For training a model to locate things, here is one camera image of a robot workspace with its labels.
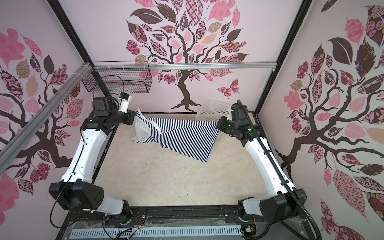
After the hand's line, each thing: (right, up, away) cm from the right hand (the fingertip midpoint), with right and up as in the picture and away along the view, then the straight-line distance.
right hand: (218, 121), depth 75 cm
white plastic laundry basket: (+2, +10, +47) cm, 48 cm away
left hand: (-44, +4, +2) cm, 45 cm away
